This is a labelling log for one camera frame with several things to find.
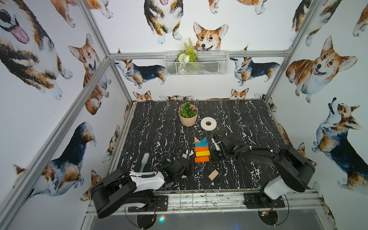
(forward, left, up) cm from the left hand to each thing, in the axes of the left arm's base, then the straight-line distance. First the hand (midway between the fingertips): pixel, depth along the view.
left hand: (193, 162), depth 87 cm
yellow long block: (+6, -4, -1) cm, 7 cm away
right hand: (+5, -12, +1) cm, 12 cm away
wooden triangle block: (+14, -3, +1) cm, 14 cm away
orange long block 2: (+2, -6, 0) cm, 6 cm away
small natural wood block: (-8, +5, +2) cm, 10 cm away
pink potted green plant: (+28, +3, +12) cm, 31 cm away
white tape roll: (+29, -12, -2) cm, 32 cm away
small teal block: (+15, -8, 0) cm, 17 cm away
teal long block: (+12, -6, -1) cm, 14 cm away
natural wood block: (-7, -12, 0) cm, 14 cm away
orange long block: (+9, -6, 0) cm, 11 cm away
